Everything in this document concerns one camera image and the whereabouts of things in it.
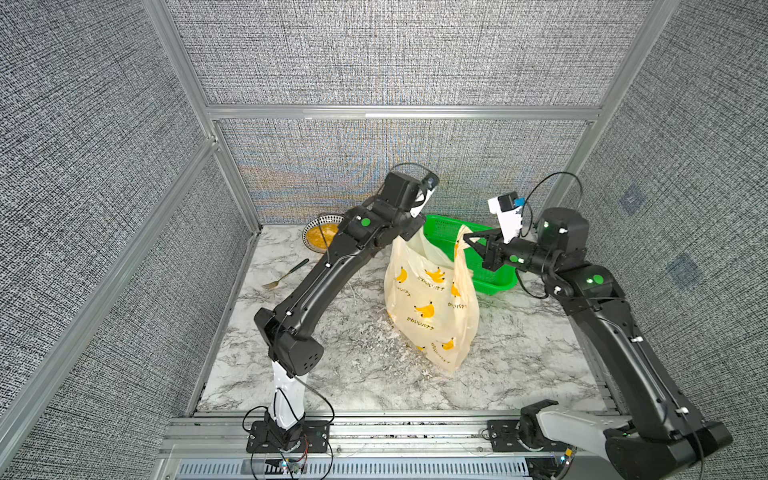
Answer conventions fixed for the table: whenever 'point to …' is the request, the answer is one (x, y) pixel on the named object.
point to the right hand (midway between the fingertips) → (470, 228)
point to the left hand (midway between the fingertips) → (414, 204)
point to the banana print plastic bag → (432, 300)
